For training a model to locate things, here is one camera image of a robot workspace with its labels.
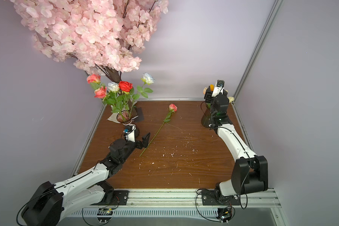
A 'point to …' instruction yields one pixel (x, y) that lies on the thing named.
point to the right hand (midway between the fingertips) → (217, 84)
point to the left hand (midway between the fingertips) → (145, 132)
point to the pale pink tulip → (204, 90)
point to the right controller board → (224, 214)
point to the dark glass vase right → (206, 118)
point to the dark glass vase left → (125, 117)
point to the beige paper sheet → (113, 117)
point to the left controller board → (104, 214)
